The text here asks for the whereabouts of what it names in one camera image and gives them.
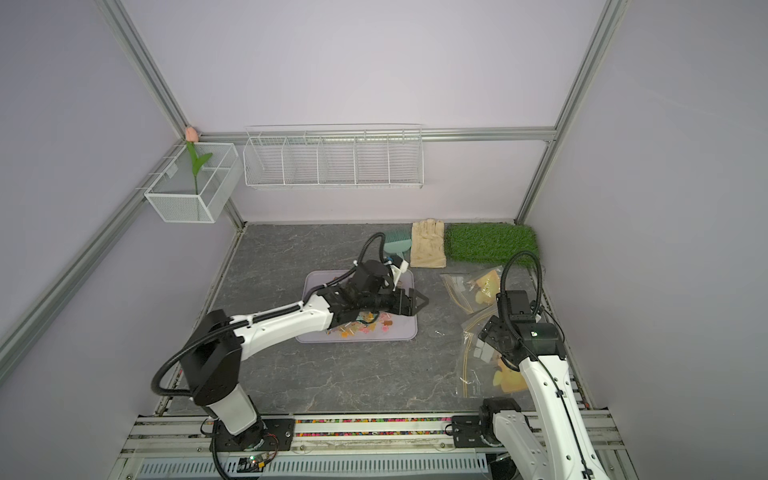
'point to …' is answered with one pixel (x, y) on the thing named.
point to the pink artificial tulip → (197, 162)
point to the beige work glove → (427, 248)
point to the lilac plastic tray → (404, 327)
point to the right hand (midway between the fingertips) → (505, 339)
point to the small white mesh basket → (198, 185)
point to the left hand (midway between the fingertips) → (420, 304)
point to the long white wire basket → (334, 156)
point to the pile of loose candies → (367, 322)
